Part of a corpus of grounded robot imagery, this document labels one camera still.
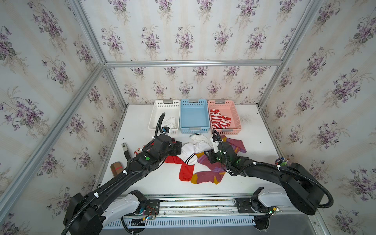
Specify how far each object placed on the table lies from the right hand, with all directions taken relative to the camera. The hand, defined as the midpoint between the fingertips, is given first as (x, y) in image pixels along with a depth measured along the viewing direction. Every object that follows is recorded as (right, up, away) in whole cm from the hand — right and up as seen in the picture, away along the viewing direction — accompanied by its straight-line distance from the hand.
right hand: (208, 151), depth 86 cm
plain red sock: (-13, -11, -1) cm, 18 cm away
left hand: (-19, +6, -7) cm, 21 cm away
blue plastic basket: (-8, +22, +28) cm, 36 cm away
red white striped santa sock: (+9, +22, +25) cm, 34 cm away
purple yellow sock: (+20, +2, +9) cm, 22 cm away
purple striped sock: (+5, -9, -1) cm, 10 cm away
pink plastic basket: (+19, +28, +31) cm, 46 cm away
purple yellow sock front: (-2, -13, -4) cm, 14 cm away
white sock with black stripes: (-12, -2, +3) cm, 13 cm away
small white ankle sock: (-25, +17, +18) cm, 35 cm away
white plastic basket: (-26, +29, +31) cm, 50 cm away
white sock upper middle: (-3, +2, +9) cm, 10 cm away
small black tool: (-51, 0, +2) cm, 51 cm away
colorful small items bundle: (+39, -3, -9) cm, 40 cm away
